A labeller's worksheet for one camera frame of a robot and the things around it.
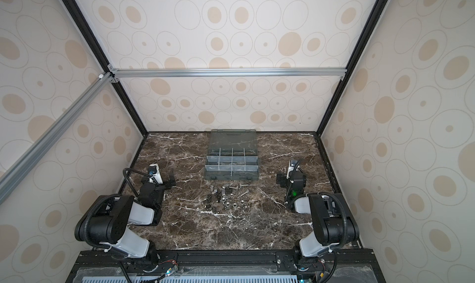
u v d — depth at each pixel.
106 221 0.45
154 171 0.76
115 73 0.90
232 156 1.04
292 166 0.82
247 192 0.92
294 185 0.71
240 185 0.94
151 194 0.69
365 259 0.76
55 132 0.63
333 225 0.45
